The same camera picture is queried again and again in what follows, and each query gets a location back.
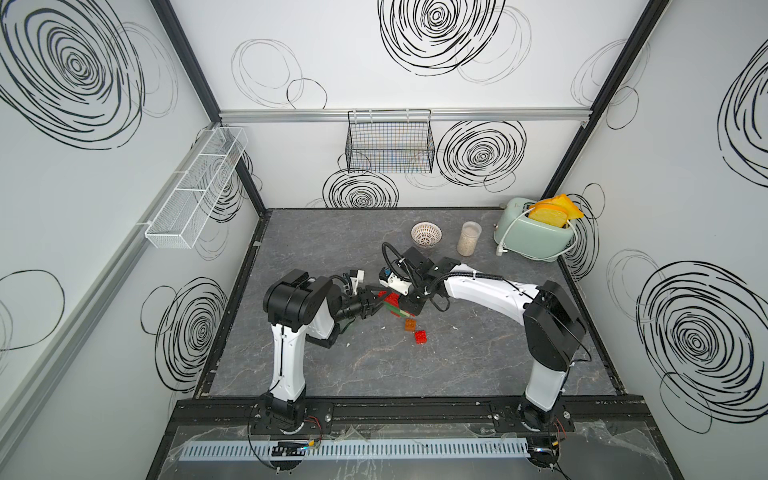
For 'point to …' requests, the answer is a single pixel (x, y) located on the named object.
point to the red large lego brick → (393, 299)
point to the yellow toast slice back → (563, 202)
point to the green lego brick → (394, 309)
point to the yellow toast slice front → (550, 213)
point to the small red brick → (420, 337)
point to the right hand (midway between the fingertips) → (404, 301)
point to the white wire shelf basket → (181, 219)
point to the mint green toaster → (519, 235)
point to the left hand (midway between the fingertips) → (389, 299)
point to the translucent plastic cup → (469, 236)
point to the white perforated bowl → (426, 234)
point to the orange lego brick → (410, 325)
